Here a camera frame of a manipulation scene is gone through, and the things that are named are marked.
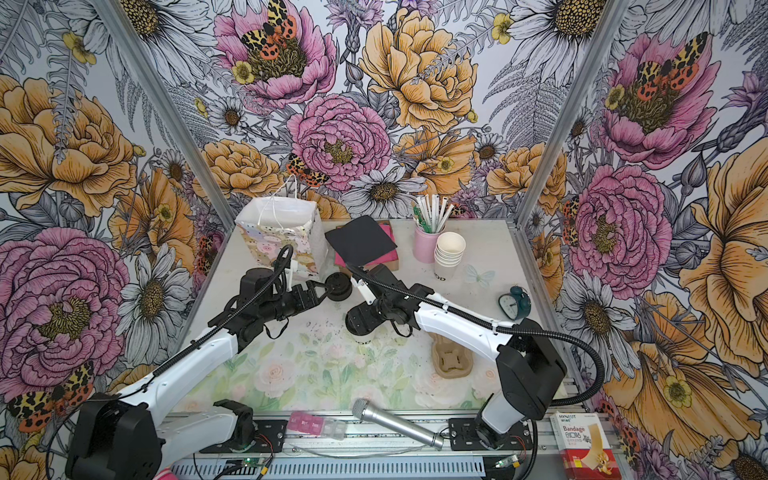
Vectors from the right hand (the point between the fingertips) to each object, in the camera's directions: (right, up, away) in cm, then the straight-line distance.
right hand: (366, 318), depth 82 cm
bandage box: (+49, -25, -11) cm, 56 cm away
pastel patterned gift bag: (-27, +26, +2) cm, 38 cm away
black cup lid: (0, +2, -10) cm, 10 cm away
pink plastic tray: (-12, -24, -8) cm, 28 cm away
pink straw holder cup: (+18, +20, +21) cm, 34 cm away
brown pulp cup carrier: (+23, -12, +1) cm, 26 cm away
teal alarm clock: (+44, +2, +9) cm, 45 cm away
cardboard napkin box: (+6, +13, +26) cm, 30 cm away
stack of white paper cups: (+24, +18, +10) cm, 32 cm away
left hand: (-12, +5, 0) cm, 13 cm away
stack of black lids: (-11, +6, +20) cm, 23 cm away
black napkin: (-5, +22, +30) cm, 37 cm away
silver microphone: (0, -21, -8) cm, 22 cm away
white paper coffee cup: (-1, -7, +5) cm, 9 cm away
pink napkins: (-11, +15, +22) cm, 29 cm away
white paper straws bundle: (+20, +31, +21) cm, 43 cm away
